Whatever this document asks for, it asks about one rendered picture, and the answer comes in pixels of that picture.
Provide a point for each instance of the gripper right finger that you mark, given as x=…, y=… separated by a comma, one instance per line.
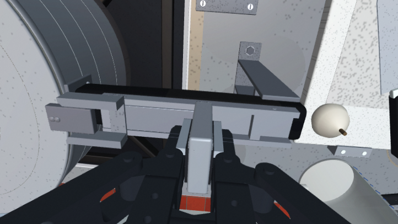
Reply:
x=279, y=193

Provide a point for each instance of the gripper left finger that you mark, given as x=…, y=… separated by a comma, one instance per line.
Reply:
x=93, y=186

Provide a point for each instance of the grey safety slider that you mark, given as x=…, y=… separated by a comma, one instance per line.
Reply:
x=155, y=115

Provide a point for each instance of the grey pressure cooker lid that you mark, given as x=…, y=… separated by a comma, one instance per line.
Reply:
x=25, y=118

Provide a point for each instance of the dark grey cooker pot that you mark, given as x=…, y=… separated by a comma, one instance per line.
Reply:
x=87, y=40

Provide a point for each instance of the white cylinder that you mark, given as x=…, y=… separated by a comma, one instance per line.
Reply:
x=335, y=183

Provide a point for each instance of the small grey two-hole plate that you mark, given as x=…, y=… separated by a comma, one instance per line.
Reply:
x=353, y=152

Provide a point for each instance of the white speckled board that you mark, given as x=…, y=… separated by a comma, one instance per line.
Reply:
x=348, y=77

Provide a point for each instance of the black block with white top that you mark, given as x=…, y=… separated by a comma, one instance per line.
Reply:
x=394, y=121

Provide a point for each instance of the grey speckled back panel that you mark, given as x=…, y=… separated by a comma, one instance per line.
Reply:
x=224, y=34

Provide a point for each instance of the light grey rounded panel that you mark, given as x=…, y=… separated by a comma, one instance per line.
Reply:
x=388, y=40

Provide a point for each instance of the grey plate with two screws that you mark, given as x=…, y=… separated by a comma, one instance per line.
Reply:
x=227, y=6

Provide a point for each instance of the grey bracket with hex bolt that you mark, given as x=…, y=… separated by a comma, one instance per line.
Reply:
x=248, y=51

